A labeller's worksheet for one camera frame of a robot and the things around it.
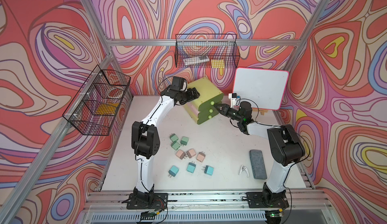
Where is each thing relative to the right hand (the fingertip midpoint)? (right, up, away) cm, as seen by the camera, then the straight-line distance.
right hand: (214, 108), depth 91 cm
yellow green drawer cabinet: (-8, 0, -2) cm, 8 cm away
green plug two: (-19, -20, +3) cm, 28 cm away
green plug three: (-24, -23, 0) cm, 33 cm away
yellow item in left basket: (-55, 0, -19) cm, 58 cm away
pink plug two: (-14, -26, -3) cm, 30 cm away
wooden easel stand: (+36, -2, +15) cm, 39 cm away
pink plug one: (-21, -27, -3) cm, 34 cm away
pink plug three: (-9, -28, -4) cm, 30 cm away
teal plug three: (-4, -34, -8) cm, 35 cm away
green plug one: (-26, -18, +5) cm, 32 cm away
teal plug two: (-14, -33, -7) cm, 37 cm away
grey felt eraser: (+23, -31, -9) cm, 40 cm away
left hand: (-11, +8, +1) cm, 14 cm away
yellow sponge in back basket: (+2, +28, 0) cm, 28 cm away
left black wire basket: (-63, 0, -17) cm, 66 cm away
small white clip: (+14, -33, -9) cm, 37 cm away
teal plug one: (-24, -35, -9) cm, 43 cm away
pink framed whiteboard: (+35, +14, +10) cm, 39 cm away
